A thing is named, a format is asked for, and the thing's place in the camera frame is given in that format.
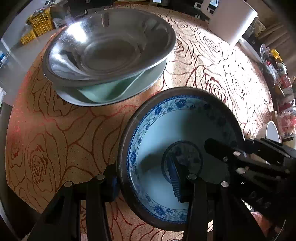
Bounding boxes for stainless steel bowl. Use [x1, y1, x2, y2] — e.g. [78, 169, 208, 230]
[42, 8, 176, 87]

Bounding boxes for large white round plate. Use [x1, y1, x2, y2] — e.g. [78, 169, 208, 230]
[53, 59, 168, 106]

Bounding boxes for small white bowl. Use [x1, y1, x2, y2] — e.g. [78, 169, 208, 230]
[255, 121, 280, 143]

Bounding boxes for blue patterned ceramic bowl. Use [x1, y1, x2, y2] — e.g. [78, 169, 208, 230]
[116, 87, 244, 231]

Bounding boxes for green square plate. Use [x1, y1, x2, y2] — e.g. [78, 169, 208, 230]
[78, 71, 145, 103]

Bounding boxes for white oval plate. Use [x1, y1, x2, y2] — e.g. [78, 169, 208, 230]
[239, 37, 263, 64]

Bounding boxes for yellow plastic crates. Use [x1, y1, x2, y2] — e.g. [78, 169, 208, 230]
[20, 7, 55, 45]

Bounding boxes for rose patterned tablecloth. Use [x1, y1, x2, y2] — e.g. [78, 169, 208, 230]
[6, 4, 273, 240]

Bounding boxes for glass dome with flowers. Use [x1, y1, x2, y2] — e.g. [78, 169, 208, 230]
[275, 106, 295, 139]

